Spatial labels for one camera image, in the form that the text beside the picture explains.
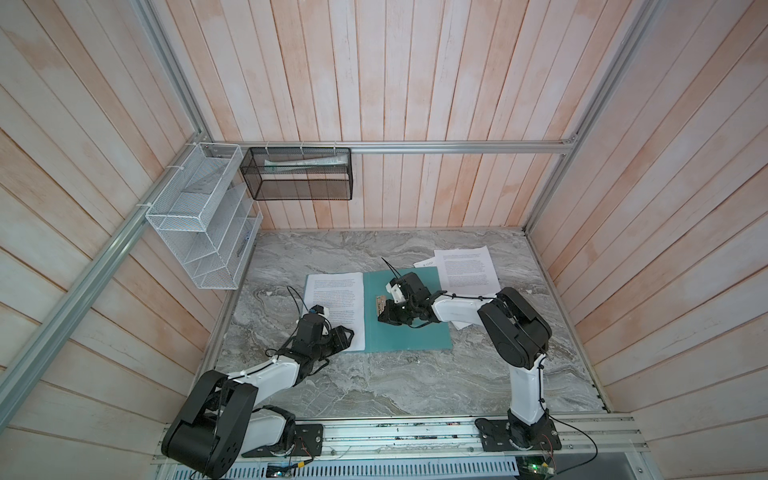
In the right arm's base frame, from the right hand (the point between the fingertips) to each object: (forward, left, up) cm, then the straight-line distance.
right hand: (377, 318), depth 95 cm
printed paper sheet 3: (+25, -20, -1) cm, 31 cm away
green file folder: (-6, -1, -1) cm, 6 cm away
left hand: (-8, +8, +1) cm, 12 cm away
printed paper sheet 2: (+20, -32, -1) cm, 38 cm away
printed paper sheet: (+8, +12, 0) cm, 15 cm away
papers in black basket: (+33, +32, +35) cm, 58 cm away
